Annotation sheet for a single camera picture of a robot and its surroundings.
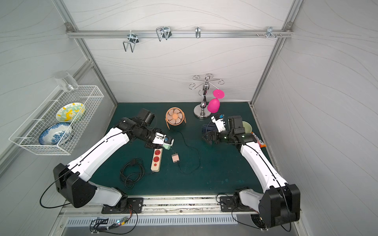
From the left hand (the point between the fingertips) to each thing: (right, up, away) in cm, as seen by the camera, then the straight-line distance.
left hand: (164, 139), depth 76 cm
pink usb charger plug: (+4, -13, +12) cm, 19 cm away
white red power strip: (-7, -14, +11) cm, 19 cm away
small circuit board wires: (-30, -40, -7) cm, 50 cm away
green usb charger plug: (+2, -3, -2) cm, 4 cm away
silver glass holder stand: (+23, +17, +37) cm, 47 cm away
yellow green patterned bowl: (-45, +14, -6) cm, 47 cm away
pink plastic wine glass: (+29, +20, +23) cm, 42 cm away
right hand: (+24, +3, +3) cm, 24 cm away
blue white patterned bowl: (-44, +5, -13) cm, 46 cm away
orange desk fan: (+2, +12, +25) cm, 28 cm away
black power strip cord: (-20, -20, +8) cm, 30 cm away
